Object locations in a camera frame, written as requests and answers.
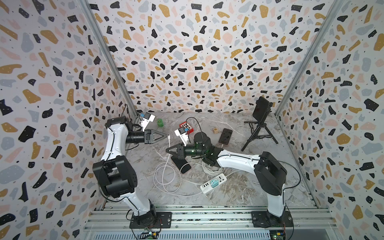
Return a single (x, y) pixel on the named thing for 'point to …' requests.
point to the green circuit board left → (149, 235)
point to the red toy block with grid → (186, 125)
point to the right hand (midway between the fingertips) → (167, 152)
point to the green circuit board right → (277, 235)
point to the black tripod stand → (256, 136)
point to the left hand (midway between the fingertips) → (165, 137)
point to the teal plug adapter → (215, 183)
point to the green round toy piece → (160, 123)
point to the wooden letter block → (215, 130)
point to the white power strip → (206, 187)
